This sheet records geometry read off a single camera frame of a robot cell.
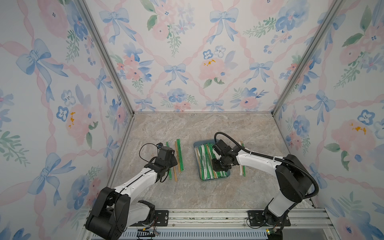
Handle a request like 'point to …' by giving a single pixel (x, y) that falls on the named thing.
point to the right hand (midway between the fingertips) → (214, 168)
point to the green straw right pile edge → (244, 166)
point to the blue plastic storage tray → (209, 174)
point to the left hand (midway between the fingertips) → (174, 157)
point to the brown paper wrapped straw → (179, 168)
